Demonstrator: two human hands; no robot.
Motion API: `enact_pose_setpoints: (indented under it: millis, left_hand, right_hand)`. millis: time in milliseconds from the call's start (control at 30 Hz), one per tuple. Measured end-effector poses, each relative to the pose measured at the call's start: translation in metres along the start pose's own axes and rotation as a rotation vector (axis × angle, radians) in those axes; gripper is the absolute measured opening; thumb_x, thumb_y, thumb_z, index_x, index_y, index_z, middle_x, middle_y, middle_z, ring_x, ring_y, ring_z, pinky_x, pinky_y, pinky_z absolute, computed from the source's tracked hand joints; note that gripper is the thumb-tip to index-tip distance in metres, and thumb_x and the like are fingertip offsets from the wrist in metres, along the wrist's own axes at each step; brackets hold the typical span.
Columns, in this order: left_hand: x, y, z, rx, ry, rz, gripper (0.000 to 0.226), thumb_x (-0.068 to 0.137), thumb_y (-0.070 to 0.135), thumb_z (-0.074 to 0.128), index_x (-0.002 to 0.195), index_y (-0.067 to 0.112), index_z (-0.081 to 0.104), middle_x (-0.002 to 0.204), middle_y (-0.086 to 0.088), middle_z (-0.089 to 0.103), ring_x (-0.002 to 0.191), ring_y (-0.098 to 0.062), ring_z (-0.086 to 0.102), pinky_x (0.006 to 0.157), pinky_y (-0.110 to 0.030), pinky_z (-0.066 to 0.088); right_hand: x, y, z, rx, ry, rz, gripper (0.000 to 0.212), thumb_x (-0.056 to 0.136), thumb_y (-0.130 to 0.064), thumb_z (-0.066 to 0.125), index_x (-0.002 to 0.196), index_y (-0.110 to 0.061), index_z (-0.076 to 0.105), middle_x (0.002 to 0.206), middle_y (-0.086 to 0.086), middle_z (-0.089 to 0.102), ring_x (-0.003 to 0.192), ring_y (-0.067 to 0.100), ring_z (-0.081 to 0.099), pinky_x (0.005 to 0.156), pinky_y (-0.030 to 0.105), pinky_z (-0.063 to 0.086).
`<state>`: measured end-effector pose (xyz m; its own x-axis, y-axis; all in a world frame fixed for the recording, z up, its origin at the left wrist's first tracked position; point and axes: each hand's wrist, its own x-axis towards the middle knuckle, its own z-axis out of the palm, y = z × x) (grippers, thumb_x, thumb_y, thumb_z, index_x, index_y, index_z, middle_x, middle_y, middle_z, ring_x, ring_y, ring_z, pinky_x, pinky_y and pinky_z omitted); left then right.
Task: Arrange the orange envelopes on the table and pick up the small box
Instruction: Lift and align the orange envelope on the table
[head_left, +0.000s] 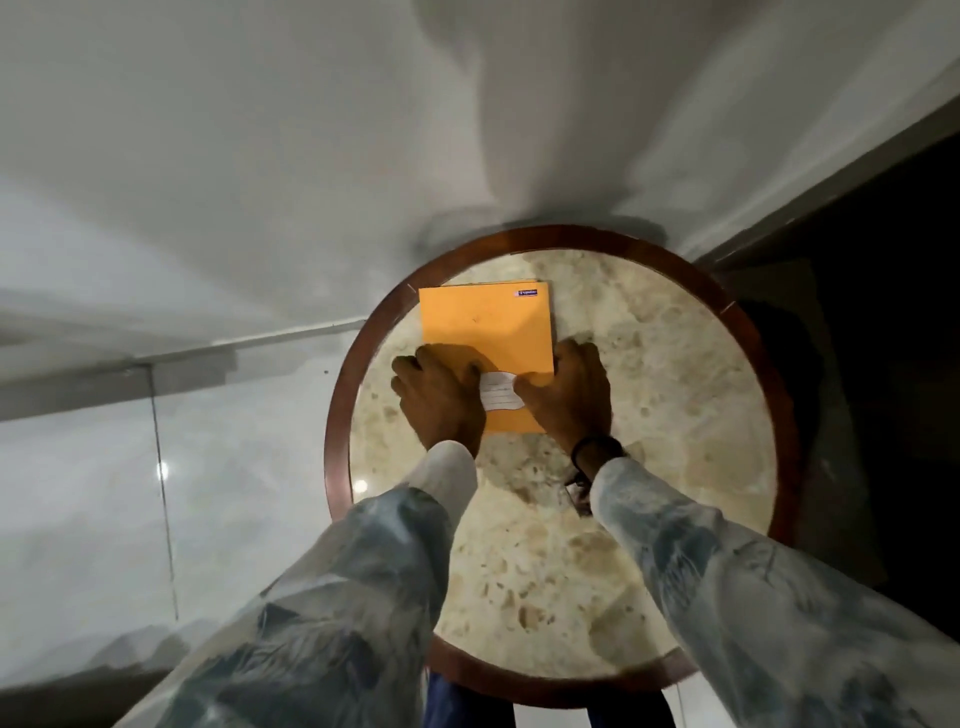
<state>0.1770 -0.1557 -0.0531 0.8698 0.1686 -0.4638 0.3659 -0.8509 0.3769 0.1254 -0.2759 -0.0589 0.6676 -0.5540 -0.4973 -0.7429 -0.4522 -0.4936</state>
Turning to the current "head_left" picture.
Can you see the person's right hand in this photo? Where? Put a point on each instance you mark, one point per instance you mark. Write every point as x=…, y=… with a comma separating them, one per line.
x=570, y=401

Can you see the person's left hand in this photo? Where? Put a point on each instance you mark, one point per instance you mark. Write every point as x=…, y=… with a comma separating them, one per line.
x=439, y=405

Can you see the person's right thumb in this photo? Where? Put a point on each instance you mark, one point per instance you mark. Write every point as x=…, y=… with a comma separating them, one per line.
x=531, y=384

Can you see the person's left thumb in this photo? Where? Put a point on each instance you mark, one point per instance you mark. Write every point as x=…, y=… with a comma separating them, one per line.
x=480, y=375

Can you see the orange notebook with white label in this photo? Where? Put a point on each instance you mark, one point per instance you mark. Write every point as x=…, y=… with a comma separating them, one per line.
x=487, y=319

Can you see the person's right forearm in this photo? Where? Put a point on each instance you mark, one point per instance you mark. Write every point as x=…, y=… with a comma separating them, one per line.
x=750, y=600

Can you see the person's left forearm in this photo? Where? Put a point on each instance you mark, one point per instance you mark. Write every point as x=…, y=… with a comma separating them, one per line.
x=352, y=585

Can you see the black wristband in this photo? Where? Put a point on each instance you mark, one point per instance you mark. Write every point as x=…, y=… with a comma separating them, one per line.
x=596, y=448

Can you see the round marble table wooden rim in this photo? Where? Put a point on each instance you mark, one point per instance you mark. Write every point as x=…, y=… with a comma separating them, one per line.
x=675, y=420

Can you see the person's left leg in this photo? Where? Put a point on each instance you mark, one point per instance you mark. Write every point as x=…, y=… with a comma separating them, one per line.
x=465, y=705

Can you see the person's leg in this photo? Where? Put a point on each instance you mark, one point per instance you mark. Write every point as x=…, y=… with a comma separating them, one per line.
x=465, y=705
x=630, y=711

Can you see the person's right leg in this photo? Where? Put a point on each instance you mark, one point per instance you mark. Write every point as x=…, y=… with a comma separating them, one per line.
x=630, y=711

